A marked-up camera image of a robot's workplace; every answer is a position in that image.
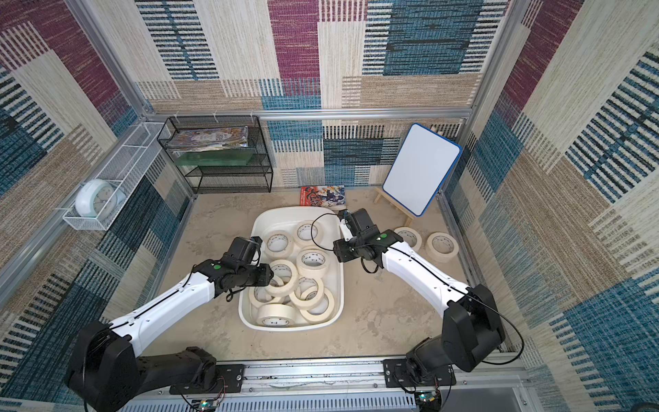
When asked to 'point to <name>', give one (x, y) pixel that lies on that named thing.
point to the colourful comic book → (330, 196)
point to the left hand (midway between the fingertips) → (270, 273)
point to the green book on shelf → (226, 157)
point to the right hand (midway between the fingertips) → (341, 244)
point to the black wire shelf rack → (256, 178)
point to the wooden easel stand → (389, 200)
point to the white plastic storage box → (271, 218)
